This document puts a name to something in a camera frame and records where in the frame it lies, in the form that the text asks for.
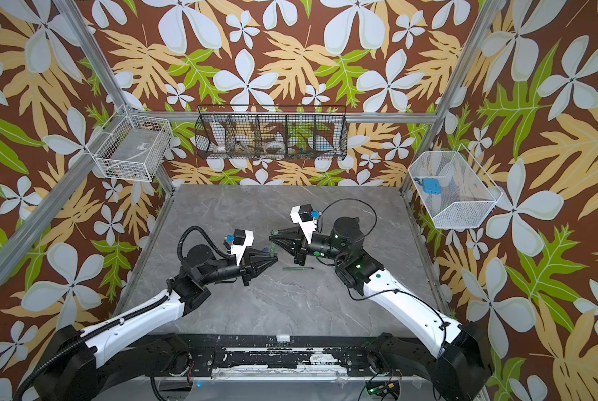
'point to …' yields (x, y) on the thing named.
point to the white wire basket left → (132, 147)
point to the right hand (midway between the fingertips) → (272, 243)
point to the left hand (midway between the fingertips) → (273, 252)
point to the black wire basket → (279, 132)
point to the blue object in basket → (429, 185)
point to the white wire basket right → (467, 193)
